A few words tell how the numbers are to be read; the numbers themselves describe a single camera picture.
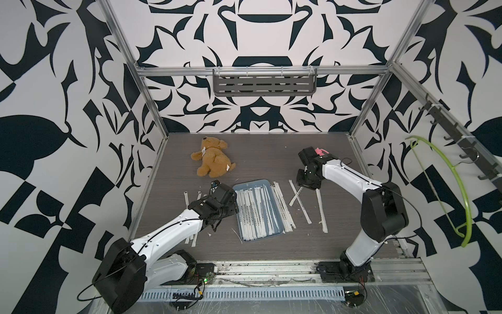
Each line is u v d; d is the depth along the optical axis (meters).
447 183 0.67
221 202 0.64
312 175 0.71
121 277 0.40
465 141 0.59
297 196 0.94
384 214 0.47
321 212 0.90
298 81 0.97
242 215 0.89
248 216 0.89
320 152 0.99
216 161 0.94
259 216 0.88
